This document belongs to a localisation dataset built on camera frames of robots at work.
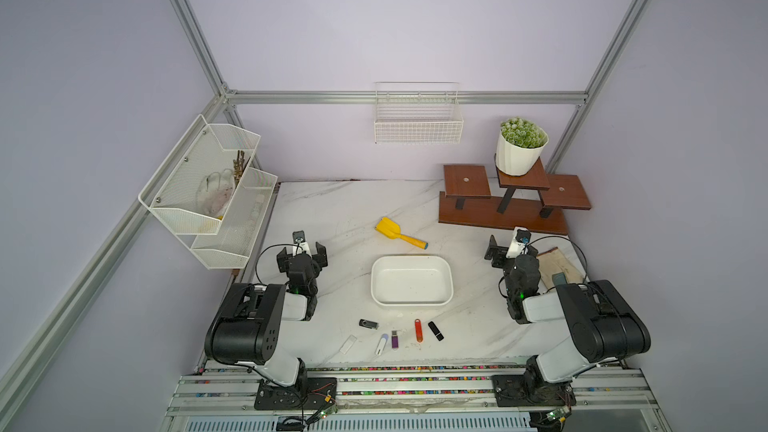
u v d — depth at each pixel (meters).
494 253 0.84
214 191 0.78
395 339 0.82
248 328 0.45
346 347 0.80
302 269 0.71
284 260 0.82
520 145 0.82
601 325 0.46
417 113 0.98
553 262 0.98
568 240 1.05
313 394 0.72
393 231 1.06
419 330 0.84
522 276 0.70
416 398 0.73
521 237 0.78
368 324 0.84
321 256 0.86
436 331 0.84
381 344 0.81
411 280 0.94
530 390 0.68
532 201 1.11
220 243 0.89
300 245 0.79
